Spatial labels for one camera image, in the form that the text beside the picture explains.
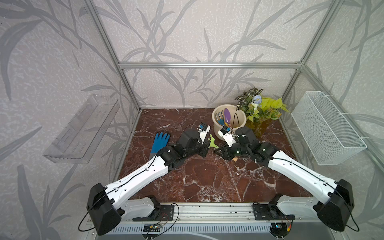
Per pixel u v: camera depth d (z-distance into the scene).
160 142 1.00
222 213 0.75
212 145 0.74
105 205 0.38
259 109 0.90
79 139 0.68
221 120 0.99
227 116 1.01
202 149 0.64
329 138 0.60
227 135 0.66
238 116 0.94
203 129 0.62
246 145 0.57
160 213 0.72
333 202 0.38
